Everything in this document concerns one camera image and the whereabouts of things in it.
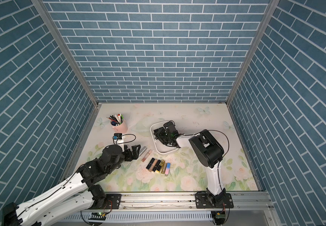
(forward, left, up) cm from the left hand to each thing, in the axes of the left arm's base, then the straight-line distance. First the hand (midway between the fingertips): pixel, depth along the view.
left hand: (138, 147), depth 76 cm
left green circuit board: (-28, +20, -20) cm, 40 cm away
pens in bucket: (+25, +19, -7) cm, 32 cm away
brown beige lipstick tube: (-4, -7, -16) cm, 18 cm away
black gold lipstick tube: (-3, -10, -16) cm, 19 cm away
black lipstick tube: (-3, -5, -16) cm, 17 cm away
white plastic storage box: (+8, -12, -15) cm, 20 cm away
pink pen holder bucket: (+20, +16, -10) cm, 28 cm away
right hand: (+17, -8, -13) cm, 22 cm away
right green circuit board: (-29, -44, -19) cm, 56 cm away
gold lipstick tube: (-5, -14, -16) cm, 22 cm away
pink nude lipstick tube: (+2, -2, -16) cm, 16 cm away
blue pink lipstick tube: (-5, -16, -16) cm, 23 cm away
